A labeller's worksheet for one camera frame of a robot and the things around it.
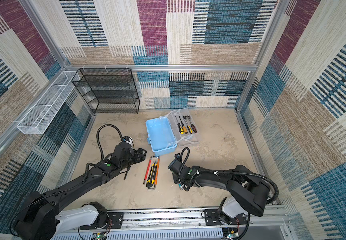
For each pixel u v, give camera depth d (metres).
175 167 0.67
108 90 1.11
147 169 0.89
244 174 0.48
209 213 0.76
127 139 0.76
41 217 0.41
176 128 0.96
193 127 0.94
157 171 0.89
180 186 0.64
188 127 0.94
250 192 0.43
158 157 0.94
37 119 0.71
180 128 0.94
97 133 0.67
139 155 0.77
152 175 0.87
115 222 0.73
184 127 0.94
